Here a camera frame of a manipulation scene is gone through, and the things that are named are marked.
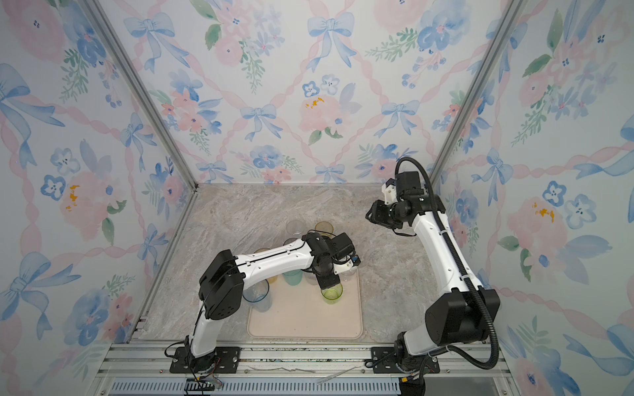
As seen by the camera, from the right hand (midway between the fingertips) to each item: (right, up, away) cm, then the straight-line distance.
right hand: (374, 215), depth 80 cm
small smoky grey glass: (-29, -10, +12) cm, 33 cm away
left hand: (-13, -22, +4) cm, 26 cm away
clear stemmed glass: (-28, -5, +20) cm, 35 cm away
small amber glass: (-16, -5, +17) cm, 24 cm away
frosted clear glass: (-20, -21, +1) cm, 29 cm away
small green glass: (-13, -28, +6) cm, 31 cm away
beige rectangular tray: (-25, -33, +3) cm, 41 cm away
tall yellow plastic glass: (-28, -14, -25) cm, 40 cm away
